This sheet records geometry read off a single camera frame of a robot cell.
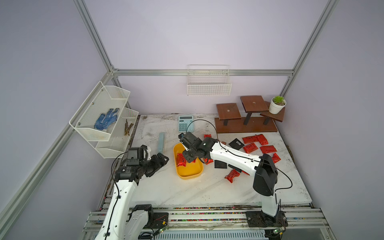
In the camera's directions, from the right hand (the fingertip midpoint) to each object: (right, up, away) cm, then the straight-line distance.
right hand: (190, 154), depth 84 cm
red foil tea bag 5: (+54, -4, +9) cm, 55 cm away
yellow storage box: (+1, -11, +8) cm, 14 cm away
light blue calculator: (-5, +19, +28) cm, 34 cm away
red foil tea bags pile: (-6, -5, +6) cm, 10 cm away
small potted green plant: (+55, +31, +9) cm, 64 cm away
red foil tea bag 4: (+53, +1, +16) cm, 55 cm away
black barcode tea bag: (+32, +4, +20) cm, 38 cm away
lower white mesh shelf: (-45, +4, +4) cm, 45 cm away
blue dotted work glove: (-45, +19, -8) cm, 49 cm away
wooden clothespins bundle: (-41, +15, +10) cm, 45 cm away
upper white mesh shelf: (-49, +20, -8) cm, 54 cm away
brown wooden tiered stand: (+49, +23, +23) cm, 58 cm away
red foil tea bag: (+42, +7, +21) cm, 48 cm away
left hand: (-13, -4, -8) cm, 16 cm away
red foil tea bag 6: (+11, -6, +9) cm, 15 cm away
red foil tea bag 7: (+13, +10, +20) cm, 26 cm away
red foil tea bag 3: (+41, +1, +17) cm, 45 cm away
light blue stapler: (-21, +5, +16) cm, 27 cm away
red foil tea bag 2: (+50, +7, +20) cm, 55 cm away
